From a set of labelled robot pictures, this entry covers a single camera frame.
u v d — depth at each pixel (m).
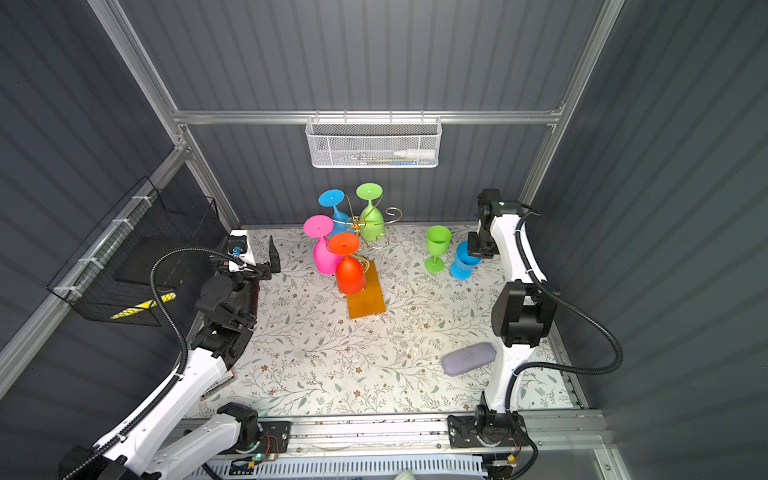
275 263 0.67
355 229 0.79
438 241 0.97
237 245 0.56
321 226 0.74
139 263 0.71
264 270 0.61
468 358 0.83
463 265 0.88
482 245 0.79
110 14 0.68
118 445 0.40
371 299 0.96
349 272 0.76
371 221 0.87
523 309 0.52
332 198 0.84
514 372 0.58
